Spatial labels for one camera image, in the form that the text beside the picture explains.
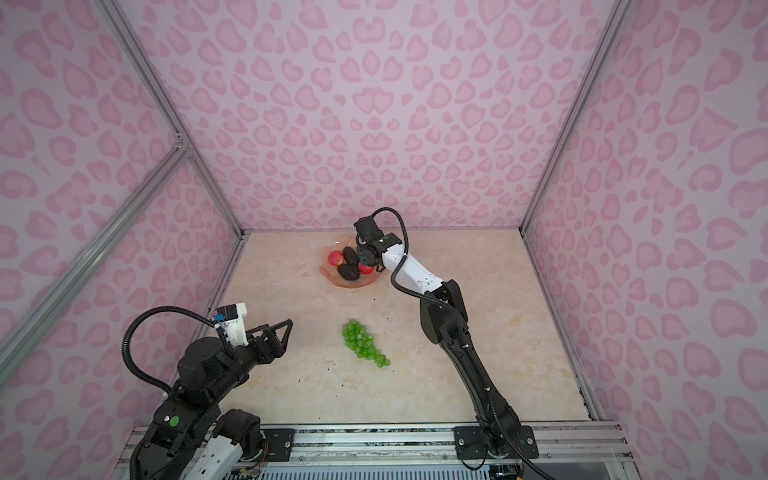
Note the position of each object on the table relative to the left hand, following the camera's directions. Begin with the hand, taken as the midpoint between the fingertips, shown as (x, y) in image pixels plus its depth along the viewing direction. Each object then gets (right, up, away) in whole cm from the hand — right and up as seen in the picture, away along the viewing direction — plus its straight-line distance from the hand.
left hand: (281, 321), depth 70 cm
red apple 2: (+16, +11, +33) cm, 38 cm away
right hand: (+19, +18, +33) cm, 42 cm away
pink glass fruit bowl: (+4, +20, +45) cm, 49 cm away
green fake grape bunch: (+16, -9, +18) cm, 25 cm away
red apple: (+6, +14, +35) cm, 38 cm away
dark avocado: (+11, +15, +36) cm, 41 cm away
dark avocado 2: (+11, +9, +33) cm, 36 cm away
